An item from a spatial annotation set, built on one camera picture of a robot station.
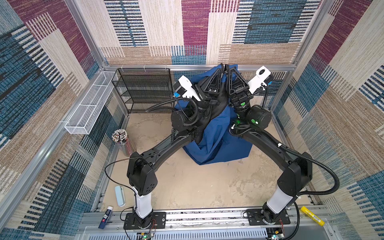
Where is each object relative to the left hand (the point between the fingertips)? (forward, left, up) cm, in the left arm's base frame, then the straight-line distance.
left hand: (222, 69), depth 43 cm
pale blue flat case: (-16, +46, -59) cm, 77 cm away
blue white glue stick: (-24, +51, -62) cm, 83 cm away
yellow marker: (-27, -49, -61) cm, 83 cm away
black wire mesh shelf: (+50, +47, -44) cm, 82 cm away
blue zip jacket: (-5, -2, -29) cm, 29 cm away
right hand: (0, -1, -1) cm, 1 cm away
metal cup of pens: (+9, +48, -46) cm, 67 cm away
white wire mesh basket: (+26, +76, -46) cm, 93 cm away
